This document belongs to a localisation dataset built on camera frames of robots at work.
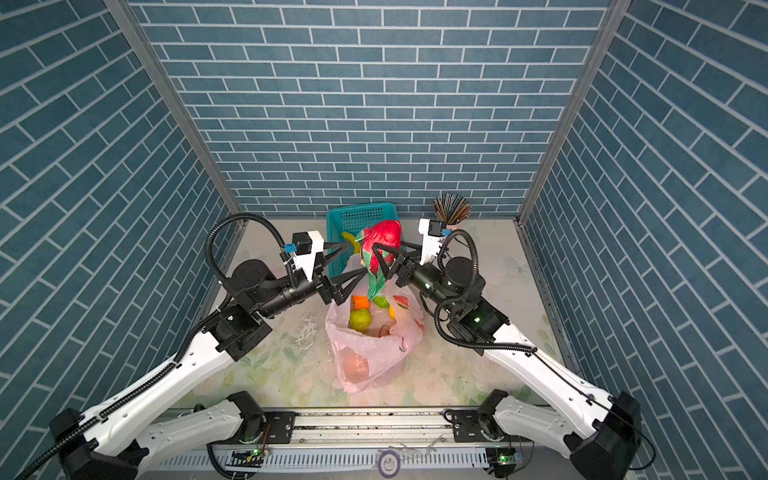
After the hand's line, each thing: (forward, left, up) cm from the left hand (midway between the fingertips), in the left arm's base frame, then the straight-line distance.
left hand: (356, 259), depth 60 cm
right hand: (+4, -5, +1) cm, 6 cm away
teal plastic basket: (+45, +7, -34) cm, 57 cm away
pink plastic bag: (-8, -3, -21) cm, 23 cm away
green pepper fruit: (+3, +2, -33) cm, 33 cm away
